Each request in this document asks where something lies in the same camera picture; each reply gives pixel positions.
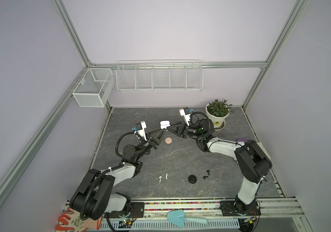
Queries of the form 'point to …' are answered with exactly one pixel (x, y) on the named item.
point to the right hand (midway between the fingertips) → (166, 128)
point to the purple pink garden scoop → (241, 139)
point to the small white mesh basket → (94, 88)
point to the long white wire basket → (159, 76)
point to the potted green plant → (217, 111)
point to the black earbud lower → (204, 177)
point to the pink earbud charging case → (168, 140)
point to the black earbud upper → (208, 171)
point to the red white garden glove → (72, 221)
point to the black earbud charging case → (192, 179)
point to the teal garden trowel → (177, 217)
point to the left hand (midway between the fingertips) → (167, 131)
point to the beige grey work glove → (263, 150)
